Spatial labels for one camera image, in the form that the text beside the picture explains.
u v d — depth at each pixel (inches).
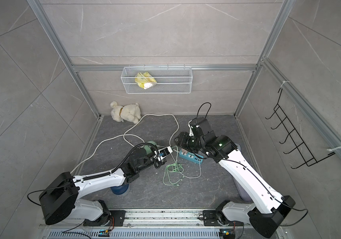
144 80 33.5
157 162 26.5
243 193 31.1
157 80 34.5
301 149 25.4
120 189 29.3
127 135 42.3
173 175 34.6
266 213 15.1
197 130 19.8
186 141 23.1
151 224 28.7
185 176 34.6
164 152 24.0
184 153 36.5
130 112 43.2
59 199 16.5
